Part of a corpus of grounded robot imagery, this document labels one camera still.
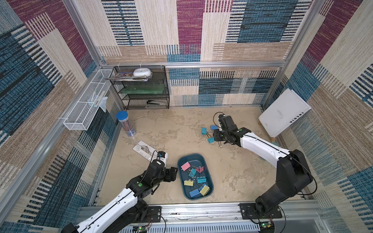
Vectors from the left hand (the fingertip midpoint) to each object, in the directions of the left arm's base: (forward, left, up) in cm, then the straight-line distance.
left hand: (172, 168), depth 81 cm
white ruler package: (+14, +17, -8) cm, 23 cm away
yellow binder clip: (-6, -9, -5) cm, 12 cm away
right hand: (+20, -27, +5) cm, 34 cm away
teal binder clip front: (-1, -11, -6) cm, 13 cm away
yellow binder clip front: (-11, -17, -4) cm, 21 cm away
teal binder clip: (-4, -16, -7) cm, 18 cm away
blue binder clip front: (-11, -12, -7) cm, 18 cm away
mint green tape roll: (+20, -69, -9) cm, 72 cm away
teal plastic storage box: (-4, -13, -7) cm, 15 cm away
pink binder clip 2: (0, -16, -3) cm, 16 cm away
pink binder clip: (+3, -7, -4) cm, 9 cm away
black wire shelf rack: (+53, +24, +15) cm, 60 cm away
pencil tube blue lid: (+28, +31, +12) cm, 43 cm away
